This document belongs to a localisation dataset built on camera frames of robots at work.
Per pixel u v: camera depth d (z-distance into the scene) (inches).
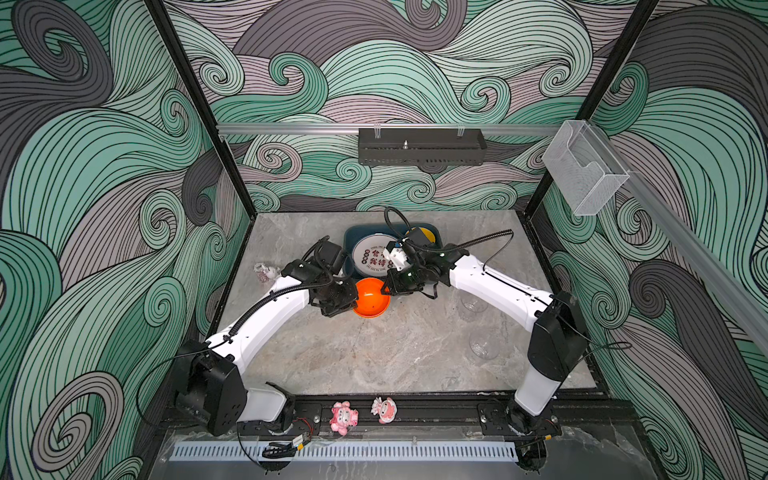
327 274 23.5
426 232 42.1
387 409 28.6
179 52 30.4
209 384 15.7
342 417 27.8
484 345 32.1
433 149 37.4
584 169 31.2
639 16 28.1
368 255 41.0
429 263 24.1
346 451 27.4
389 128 36.5
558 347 17.3
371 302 32.0
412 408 29.9
